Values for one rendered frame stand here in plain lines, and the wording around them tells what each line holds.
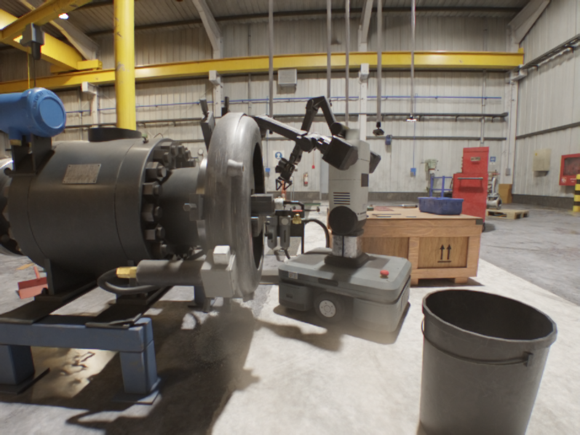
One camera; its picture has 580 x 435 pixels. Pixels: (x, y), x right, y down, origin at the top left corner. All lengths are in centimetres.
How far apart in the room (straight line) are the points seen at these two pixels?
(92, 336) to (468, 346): 107
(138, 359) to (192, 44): 1389
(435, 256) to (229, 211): 163
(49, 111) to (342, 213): 129
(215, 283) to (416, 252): 153
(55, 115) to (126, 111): 359
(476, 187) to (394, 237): 288
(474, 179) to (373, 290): 356
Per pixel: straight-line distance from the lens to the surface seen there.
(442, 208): 226
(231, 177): 84
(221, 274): 78
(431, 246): 211
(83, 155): 123
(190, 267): 84
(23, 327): 126
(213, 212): 83
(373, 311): 136
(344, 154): 127
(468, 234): 222
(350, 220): 144
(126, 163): 110
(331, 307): 143
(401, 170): 1235
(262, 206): 99
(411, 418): 105
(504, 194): 1299
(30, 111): 125
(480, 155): 474
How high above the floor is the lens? 70
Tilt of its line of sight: 7 degrees down
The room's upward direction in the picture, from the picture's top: straight up
